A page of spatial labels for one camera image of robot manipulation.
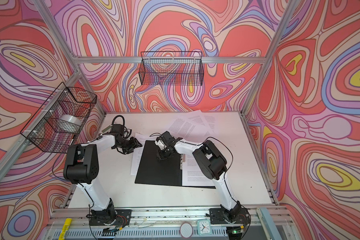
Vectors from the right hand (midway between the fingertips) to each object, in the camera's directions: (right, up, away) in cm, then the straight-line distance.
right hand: (159, 161), depth 94 cm
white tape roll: (-41, +26, -20) cm, 53 cm away
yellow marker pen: (-41, -25, -23) cm, 53 cm away
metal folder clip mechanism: (+15, +2, -1) cm, 15 cm away
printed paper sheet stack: (+25, +23, +18) cm, 38 cm away
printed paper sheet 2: (-14, +14, +10) cm, 22 cm away
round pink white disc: (+16, -25, -28) cm, 40 cm away
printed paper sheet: (+21, -6, -6) cm, 23 cm away
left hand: (-13, +10, +3) cm, 16 cm away
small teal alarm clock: (+25, -25, -25) cm, 43 cm away
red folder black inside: (+6, -5, -6) cm, 10 cm away
